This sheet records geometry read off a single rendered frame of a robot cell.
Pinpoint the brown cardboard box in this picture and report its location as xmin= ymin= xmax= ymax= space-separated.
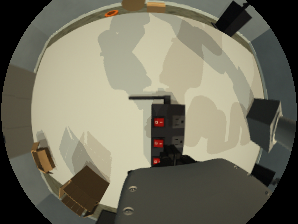
xmin=31 ymin=142 xmax=56 ymax=174
xmin=59 ymin=165 xmax=110 ymax=218

